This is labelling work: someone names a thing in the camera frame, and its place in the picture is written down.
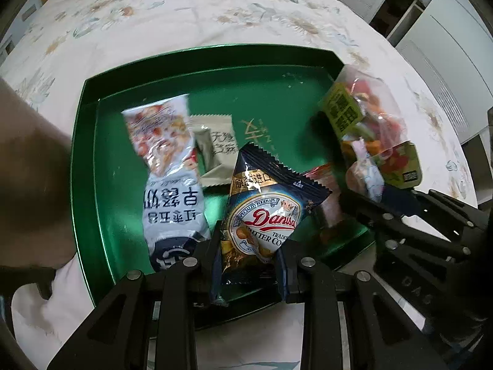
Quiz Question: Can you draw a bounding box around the green tray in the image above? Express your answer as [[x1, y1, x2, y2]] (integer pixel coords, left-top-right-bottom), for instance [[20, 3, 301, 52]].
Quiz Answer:
[[70, 43, 377, 324]]

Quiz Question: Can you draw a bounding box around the red clear snack packet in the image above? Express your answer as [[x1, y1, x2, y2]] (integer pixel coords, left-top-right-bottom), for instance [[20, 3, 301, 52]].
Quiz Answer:
[[304, 163, 344, 244]]

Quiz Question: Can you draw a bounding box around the dark brown box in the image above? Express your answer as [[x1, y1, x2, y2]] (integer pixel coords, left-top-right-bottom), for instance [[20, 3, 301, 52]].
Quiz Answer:
[[0, 78, 76, 302]]

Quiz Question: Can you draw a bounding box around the white wardrobe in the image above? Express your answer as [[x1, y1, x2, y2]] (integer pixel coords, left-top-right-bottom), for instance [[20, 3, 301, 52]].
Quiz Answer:
[[339, 0, 492, 143]]

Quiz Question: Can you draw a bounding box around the pink bunny snack packet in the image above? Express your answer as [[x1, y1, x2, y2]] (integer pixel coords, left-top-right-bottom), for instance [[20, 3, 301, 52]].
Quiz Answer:
[[346, 139, 384, 203]]

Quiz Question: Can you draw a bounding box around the colourful dried fruit bag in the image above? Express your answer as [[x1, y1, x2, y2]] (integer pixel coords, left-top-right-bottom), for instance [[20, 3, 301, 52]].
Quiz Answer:
[[321, 64, 422, 189]]

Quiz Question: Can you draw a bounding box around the floral bedspread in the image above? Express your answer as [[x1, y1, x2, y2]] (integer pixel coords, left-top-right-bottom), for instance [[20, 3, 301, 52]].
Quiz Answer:
[[1, 0, 477, 369]]

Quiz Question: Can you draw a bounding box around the navy Danisa cookie packet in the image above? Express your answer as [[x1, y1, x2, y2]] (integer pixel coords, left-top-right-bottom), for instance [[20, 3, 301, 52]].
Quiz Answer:
[[212, 142, 332, 306]]

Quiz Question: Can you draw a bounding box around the white blue long snack packet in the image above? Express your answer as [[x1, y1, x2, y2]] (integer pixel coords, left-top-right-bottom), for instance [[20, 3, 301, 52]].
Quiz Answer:
[[122, 94, 210, 271]]

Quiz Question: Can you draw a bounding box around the beige sugar-free snack packet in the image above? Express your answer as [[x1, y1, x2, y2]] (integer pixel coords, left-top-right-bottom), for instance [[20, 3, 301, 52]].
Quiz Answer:
[[190, 114, 238, 188]]

